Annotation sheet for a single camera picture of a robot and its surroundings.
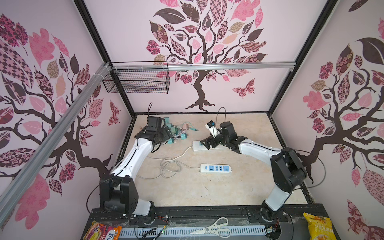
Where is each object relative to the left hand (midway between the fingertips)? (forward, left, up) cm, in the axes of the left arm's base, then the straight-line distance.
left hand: (165, 137), depth 86 cm
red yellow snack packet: (-44, +27, -13) cm, 54 cm away
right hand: (+3, -25, -2) cm, 26 cm away
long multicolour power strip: (+2, -20, -13) cm, 24 cm away
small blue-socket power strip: (-14, -25, -13) cm, 31 cm away
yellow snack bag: (-44, -75, -10) cm, 87 cm away
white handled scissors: (-43, -29, -14) cm, 54 cm away
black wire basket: (+35, +19, +17) cm, 44 cm away
